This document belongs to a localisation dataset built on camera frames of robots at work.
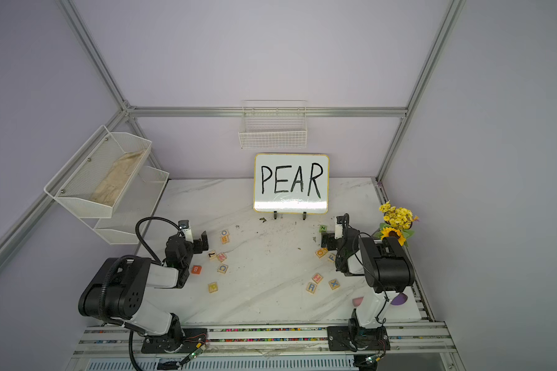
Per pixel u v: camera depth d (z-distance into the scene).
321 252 0.93
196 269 0.88
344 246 0.78
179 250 0.73
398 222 0.78
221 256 0.93
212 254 0.93
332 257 0.92
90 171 0.75
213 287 0.84
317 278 0.86
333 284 0.85
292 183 1.04
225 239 0.98
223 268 0.88
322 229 1.01
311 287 0.84
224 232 0.99
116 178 0.79
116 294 0.45
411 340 0.75
